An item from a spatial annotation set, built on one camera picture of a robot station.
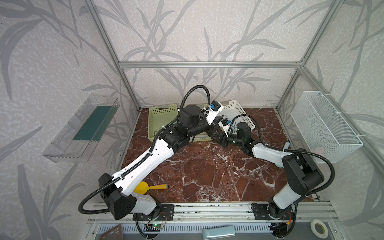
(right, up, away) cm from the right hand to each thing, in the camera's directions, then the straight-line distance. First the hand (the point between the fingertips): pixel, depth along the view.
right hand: (213, 132), depth 86 cm
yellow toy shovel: (-39, -30, -5) cm, 50 cm away
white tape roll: (+48, -46, -18) cm, 69 cm away
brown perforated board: (-48, -46, -17) cm, 69 cm away
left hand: (+3, +10, -21) cm, 23 cm away
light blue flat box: (0, -42, -21) cm, 47 cm away
